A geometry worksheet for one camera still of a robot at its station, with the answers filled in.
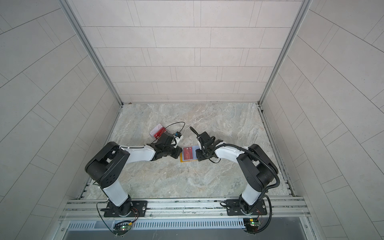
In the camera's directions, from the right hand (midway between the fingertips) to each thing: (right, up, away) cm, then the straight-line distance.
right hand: (198, 157), depth 90 cm
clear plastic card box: (-25, +15, +4) cm, 30 cm away
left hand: (-8, +4, +3) cm, 9 cm away
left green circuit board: (-33, -24, -25) cm, 48 cm away
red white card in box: (-25, +15, +4) cm, 30 cm away
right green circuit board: (+25, -25, -22) cm, 42 cm away
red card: (-6, +3, -1) cm, 7 cm away
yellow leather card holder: (-2, +2, -3) cm, 4 cm away
